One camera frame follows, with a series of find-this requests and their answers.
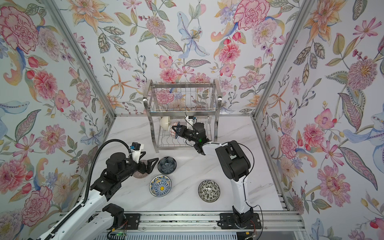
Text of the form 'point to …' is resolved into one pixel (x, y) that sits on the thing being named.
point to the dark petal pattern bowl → (167, 165)
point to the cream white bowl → (165, 123)
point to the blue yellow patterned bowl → (160, 185)
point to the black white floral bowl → (209, 191)
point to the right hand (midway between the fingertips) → (172, 127)
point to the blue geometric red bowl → (173, 133)
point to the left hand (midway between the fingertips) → (153, 157)
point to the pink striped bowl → (139, 175)
